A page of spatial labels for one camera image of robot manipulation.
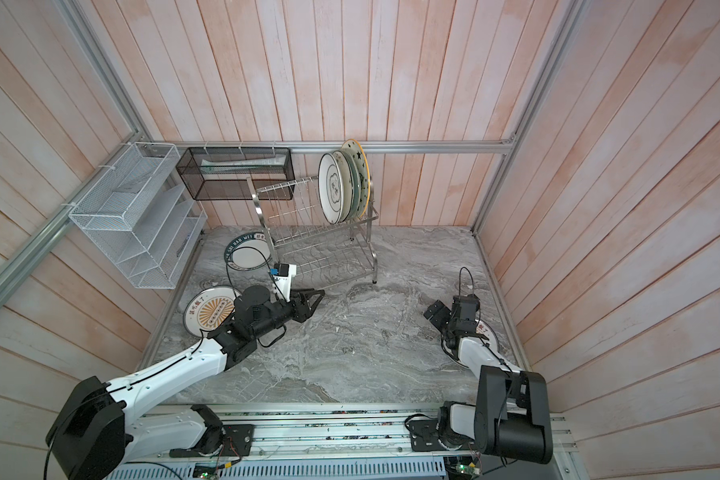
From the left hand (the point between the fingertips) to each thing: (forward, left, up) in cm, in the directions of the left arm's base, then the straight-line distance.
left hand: (320, 296), depth 78 cm
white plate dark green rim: (+35, +33, -22) cm, 53 cm away
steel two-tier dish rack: (+44, +15, -21) cm, 51 cm away
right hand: (+5, -36, -17) cm, 40 cm away
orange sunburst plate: (+8, +40, -20) cm, 46 cm away
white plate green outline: (+28, -2, +14) cm, 31 cm away
